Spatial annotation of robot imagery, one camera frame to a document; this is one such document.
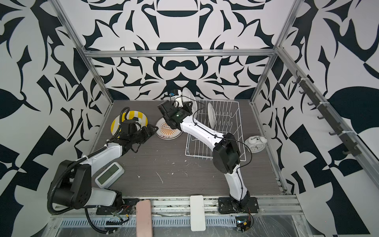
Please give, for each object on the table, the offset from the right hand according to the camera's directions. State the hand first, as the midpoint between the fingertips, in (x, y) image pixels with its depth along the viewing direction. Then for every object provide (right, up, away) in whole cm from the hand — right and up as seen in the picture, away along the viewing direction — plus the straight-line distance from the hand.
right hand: (190, 101), depth 83 cm
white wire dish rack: (+23, -8, +22) cm, 33 cm away
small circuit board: (+25, -59, -12) cm, 65 cm away
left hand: (-22, -15, +6) cm, 27 cm away
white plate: (+14, -7, +12) cm, 19 cm away
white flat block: (+3, -53, -13) cm, 55 cm away
